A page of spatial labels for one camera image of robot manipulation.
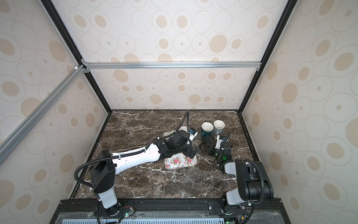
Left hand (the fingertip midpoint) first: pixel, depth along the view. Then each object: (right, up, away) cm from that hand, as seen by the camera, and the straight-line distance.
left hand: (197, 145), depth 79 cm
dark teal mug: (+9, +9, +21) cm, 24 cm away
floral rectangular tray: (-10, -12, +13) cm, 20 cm away
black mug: (+8, -3, +12) cm, 15 cm away
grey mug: (+17, +10, +20) cm, 29 cm away
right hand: (+12, -2, +14) cm, 19 cm away
